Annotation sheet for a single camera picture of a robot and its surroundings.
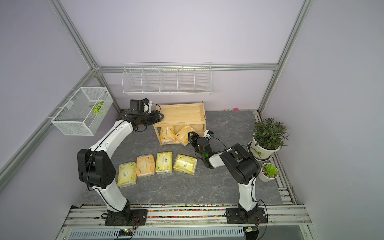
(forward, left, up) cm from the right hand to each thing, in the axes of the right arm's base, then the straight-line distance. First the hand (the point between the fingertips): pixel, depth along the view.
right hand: (189, 134), depth 94 cm
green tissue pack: (-24, +35, -6) cm, 43 cm away
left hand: (+5, +16, +11) cm, 20 cm away
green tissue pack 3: (-17, +2, -7) cm, 19 cm away
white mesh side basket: (+1, +57, +18) cm, 60 cm away
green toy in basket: (+4, +50, +20) cm, 54 cm away
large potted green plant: (-9, -45, +9) cm, 47 cm away
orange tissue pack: (-19, +26, -5) cm, 32 cm away
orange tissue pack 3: (+2, +5, -4) cm, 7 cm away
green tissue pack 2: (-17, +15, -6) cm, 23 cm away
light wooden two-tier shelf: (+6, +5, +11) cm, 14 cm away
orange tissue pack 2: (+3, +14, -4) cm, 15 cm away
